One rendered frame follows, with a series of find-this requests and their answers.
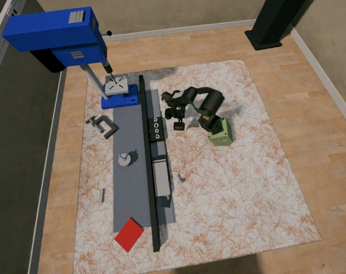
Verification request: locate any red rectangular block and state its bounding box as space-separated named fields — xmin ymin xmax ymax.
xmin=114 ymin=218 xmax=144 ymax=253

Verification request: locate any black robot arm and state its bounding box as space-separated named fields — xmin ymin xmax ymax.
xmin=161 ymin=86 xmax=226 ymax=135

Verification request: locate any blue drill press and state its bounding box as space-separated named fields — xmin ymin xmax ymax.
xmin=2 ymin=6 xmax=139 ymax=110

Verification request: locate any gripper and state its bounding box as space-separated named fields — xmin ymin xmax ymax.
xmin=174 ymin=109 xmax=185 ymax=131

